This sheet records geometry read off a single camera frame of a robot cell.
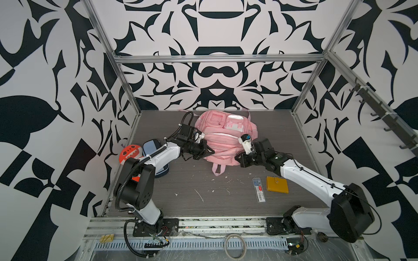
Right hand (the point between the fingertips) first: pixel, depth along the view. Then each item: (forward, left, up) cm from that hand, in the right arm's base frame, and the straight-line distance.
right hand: (237, 155), depth 83 cm
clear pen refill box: (-12, -11, -13) cm, 21 cm away
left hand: (+3, +11, +1) cm, 12 cm away
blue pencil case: (+11, +50, -8) cm, 52 cm away
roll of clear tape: (-38, +8, -11) cm, 40 cm away
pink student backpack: (+19, +7, -4) cm, 21 cm away
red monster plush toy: (+6, +55, -3) cm, 56 cm away
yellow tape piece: (-33, +58, -10) cm, 68 cm away
